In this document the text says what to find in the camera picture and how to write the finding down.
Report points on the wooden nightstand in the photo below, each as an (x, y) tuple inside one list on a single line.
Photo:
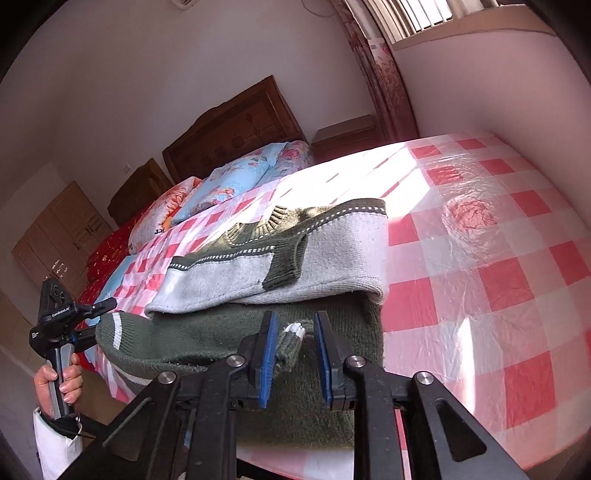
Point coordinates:
[(341, 138)]

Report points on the pink floral pillow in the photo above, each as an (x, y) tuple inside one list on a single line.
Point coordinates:
[(295, 154)]

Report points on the pink checked quilt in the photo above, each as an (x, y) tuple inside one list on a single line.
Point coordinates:
[(184, 235)]

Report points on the red checked plastic tablecloth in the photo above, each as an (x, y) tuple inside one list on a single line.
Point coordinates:
[(485, 277)]

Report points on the light blue blanket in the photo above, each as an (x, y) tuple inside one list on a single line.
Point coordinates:
[(115, 281)]

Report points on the barred window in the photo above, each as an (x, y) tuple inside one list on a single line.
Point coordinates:
[(461, 25)]

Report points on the green knitted sweater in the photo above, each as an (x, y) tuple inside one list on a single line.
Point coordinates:
[(207, 332)]

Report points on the large carved wooden headboard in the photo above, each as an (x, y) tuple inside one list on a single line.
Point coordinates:
[(231, 134)]

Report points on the light wooden wardrobe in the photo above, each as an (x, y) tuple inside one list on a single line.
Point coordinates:
[(55, 230)]

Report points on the pink floral curtain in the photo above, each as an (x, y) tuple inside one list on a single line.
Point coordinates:
[(388, 83)]

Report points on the orange floral pillow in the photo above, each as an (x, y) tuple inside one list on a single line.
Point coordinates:
[(152, 221)]

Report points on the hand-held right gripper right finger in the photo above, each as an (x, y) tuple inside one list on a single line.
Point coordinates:
[(323, 364)]

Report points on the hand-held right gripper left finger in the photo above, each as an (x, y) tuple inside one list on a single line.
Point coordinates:
[(268, 360)]

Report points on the red patterned blanket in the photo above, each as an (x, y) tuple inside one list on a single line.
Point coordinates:
[(106, 249)]

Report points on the person's left forearm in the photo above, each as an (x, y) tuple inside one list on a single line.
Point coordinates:
[(53, 447)]

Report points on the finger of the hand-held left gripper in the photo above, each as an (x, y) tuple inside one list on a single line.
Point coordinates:
[(85, 340), (104, 305)]

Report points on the small wooden headboard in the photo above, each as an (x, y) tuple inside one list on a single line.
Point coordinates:
[(138, 194)]

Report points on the blue floral pillow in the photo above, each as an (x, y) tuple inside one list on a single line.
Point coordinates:
[(231, 180)]

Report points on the person's left hand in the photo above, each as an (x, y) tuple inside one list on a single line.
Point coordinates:
[(44, 383)]

